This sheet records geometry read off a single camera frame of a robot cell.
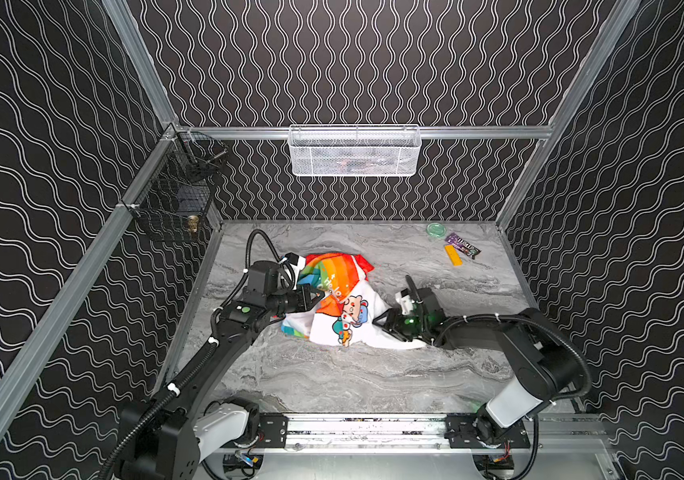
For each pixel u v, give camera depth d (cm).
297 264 73
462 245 113
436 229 117
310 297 73
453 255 110
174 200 93
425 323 73
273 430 74
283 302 67
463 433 73
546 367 46
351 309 95
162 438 40
